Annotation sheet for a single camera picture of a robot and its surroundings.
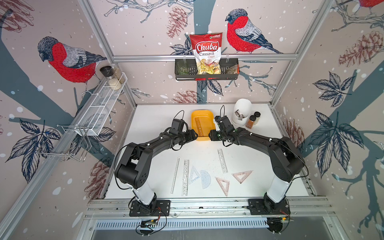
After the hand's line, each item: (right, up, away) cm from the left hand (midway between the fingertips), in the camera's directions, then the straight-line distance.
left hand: (197, 134), depth 92 cm
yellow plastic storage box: (+4, +6, +19) cm, 20 cm away
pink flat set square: (+29, -23, -7) cm, 37 cm away
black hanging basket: (-7, +41, 0) cm, 41 cm away
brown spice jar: (+37, +6, +9) cm, 39 cm away
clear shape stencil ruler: (-7, -24, -8) cm, 26 cm away
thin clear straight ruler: (-13, -23, -8) cm, 28 cm away
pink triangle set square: (+16, -29, -12) cm, 35 cm away
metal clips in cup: (+30, +12, +13) cm, 35 cm away
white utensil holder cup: (+33, +15, +15) cm, 39 cm away
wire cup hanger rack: (-53, +1, -31) cm, 61 cm away
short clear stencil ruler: (+15, -15, -1) cm, 22 cm away
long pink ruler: (+2, +4, +15) cm, 15 cm away
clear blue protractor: (+5, -25, -8) cm, 26 cm away
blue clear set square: (-1, -23, -7) cm, 24 cm away
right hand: (+9, 0, +2) cm, 9 cm away
